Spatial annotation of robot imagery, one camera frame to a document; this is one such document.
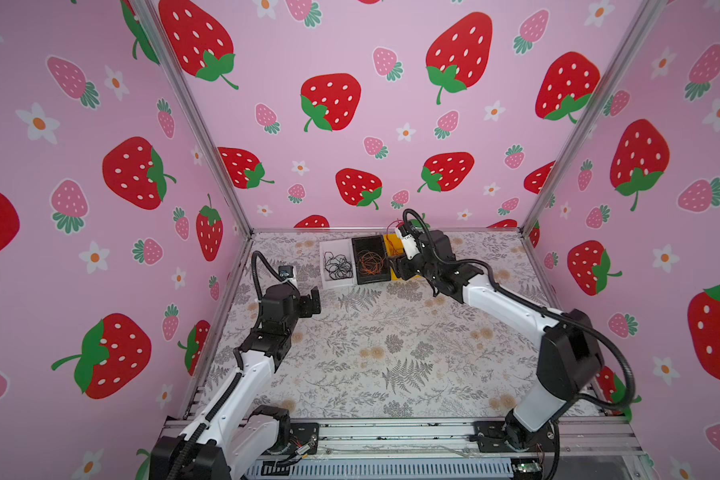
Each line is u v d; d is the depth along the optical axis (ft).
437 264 2.12
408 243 2.45
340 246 3.54
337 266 3.52
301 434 2.46
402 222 2.26
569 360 1.47
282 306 2.01
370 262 3.56
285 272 2.32
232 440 1.49
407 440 2.45
